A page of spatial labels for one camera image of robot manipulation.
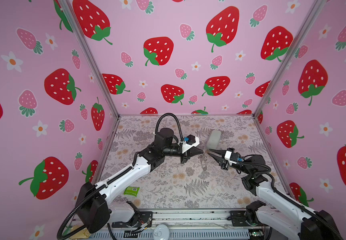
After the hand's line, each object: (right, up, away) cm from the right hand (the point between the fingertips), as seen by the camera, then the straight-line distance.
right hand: (209, 150), depth 67 cm
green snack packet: (-41, -25, +16) cm, 50 cm away
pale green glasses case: (+10, +3, +35) cm, 36 cm away
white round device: (-22, -37, -1) cm, 43 cm away
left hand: (-4, 0, -1) cm, 4 cm away
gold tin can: (-57, -38, 0) cm, 69 cm away
